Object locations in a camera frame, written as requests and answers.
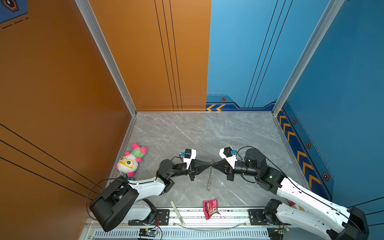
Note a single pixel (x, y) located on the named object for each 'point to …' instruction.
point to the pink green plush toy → (128, 163)
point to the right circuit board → (277, 233)
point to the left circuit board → (148, 232)
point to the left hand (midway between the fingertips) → (210, 165)
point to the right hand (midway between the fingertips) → (214, 165)
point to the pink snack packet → (210, 207)
